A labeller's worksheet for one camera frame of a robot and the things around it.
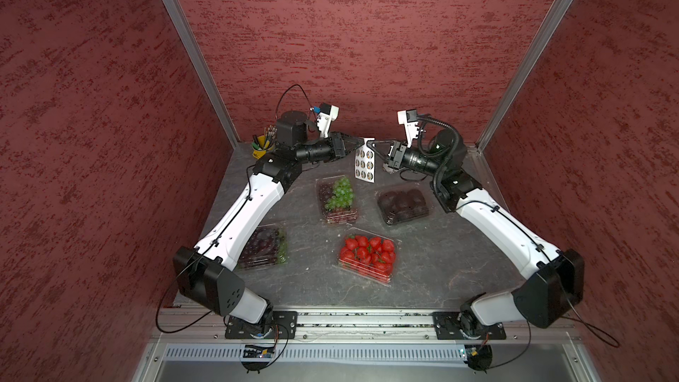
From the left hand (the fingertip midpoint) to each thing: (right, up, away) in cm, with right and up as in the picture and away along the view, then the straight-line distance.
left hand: (361, 148), depth 67 cm
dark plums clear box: (+17, -18, +30) cm, 39 cm away
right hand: (+1, -1, -1) cm, 1 cm away
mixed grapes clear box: (-7, -17, +28) cm, 33 cm away
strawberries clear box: (+3, -33, +17) cm, 38 cm away
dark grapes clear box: (-29, -30, +15) cm, 44 cm away
